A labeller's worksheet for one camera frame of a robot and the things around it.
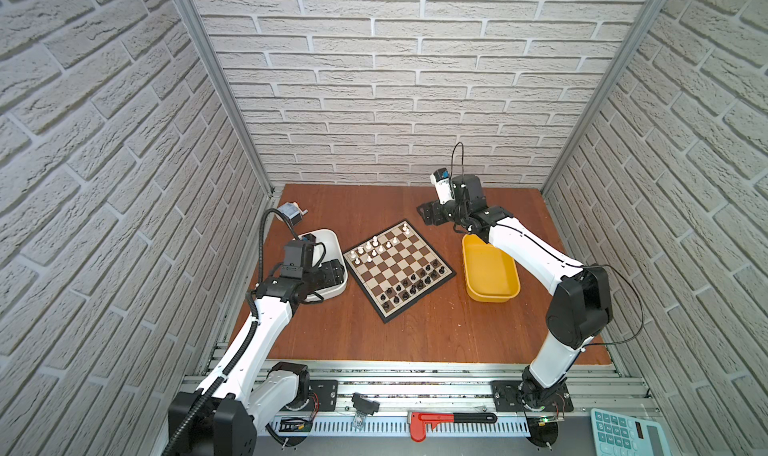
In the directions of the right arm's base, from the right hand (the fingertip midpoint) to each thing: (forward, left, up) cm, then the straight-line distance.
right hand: (431, 199), depth 86 cm
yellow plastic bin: (-16, -18, -19) cm, 31 cm away
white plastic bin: (-1, +34, -20) cm, 40 cm away
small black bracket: (-47, +23, -20) cm, 57 cm away
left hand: (-15, +30, -9) cm, 34 cm away
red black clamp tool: (-52, +10, -21) cm, 57 cm away
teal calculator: (-59, -36, -21) cm, 72 cm away
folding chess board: (-10, +11, -22) cm, 26 cm away
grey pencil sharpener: (+14, +47, -18) cm, 52 cm away
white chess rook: (+5, +7, -21) cm, 23 cm away
